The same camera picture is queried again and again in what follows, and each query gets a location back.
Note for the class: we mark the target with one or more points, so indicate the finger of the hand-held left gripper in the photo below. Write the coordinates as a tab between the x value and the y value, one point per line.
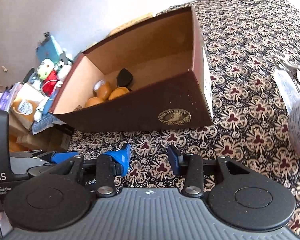
62	157

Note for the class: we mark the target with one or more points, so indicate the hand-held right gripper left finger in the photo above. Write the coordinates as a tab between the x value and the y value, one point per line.
123	158

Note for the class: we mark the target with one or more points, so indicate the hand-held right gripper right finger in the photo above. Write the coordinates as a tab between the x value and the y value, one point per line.
173	161

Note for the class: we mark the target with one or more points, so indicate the brown cardboard box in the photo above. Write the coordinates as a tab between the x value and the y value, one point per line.
130	110

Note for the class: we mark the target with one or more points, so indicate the orange plastic lid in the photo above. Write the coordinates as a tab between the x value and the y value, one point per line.
118	93

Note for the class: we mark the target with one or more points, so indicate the small clear tape roll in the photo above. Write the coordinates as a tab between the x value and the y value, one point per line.
98	84

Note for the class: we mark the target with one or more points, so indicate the black plug adapter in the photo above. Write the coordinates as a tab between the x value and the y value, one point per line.
125	78

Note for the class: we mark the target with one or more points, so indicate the stack of cardboard boxes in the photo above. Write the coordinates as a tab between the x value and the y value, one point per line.
40	140

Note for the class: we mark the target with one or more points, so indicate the blue patterned cloth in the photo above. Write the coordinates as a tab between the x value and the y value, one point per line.
46	125

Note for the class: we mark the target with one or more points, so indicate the small white toy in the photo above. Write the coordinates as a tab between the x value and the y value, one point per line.
41	108

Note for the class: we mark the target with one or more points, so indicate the purple package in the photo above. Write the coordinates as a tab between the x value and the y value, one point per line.
7	96

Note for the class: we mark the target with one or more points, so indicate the green frog plush toy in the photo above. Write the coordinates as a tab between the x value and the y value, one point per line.
46	72

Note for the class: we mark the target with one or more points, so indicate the white dog plush toy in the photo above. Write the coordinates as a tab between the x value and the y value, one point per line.
63	67

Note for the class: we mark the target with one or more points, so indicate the blue bag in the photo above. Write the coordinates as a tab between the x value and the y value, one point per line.
48	47

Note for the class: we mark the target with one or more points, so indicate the floral patterned blanket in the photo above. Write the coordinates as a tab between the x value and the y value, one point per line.
252	80

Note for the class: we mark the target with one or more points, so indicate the flat cardboard box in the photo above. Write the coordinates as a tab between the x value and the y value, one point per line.
130	23

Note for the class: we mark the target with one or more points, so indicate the clear plastic tool package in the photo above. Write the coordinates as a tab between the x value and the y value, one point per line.
287	87

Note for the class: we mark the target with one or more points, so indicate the small wall hook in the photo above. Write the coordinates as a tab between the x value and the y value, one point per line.
3	68

